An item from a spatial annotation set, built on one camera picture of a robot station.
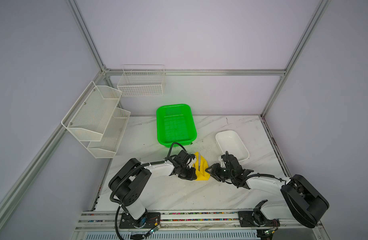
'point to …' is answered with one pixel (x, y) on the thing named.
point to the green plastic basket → (175, 124)
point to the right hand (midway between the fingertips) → (205, 171)
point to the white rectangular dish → (230, 141)
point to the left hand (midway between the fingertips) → (195, 178)
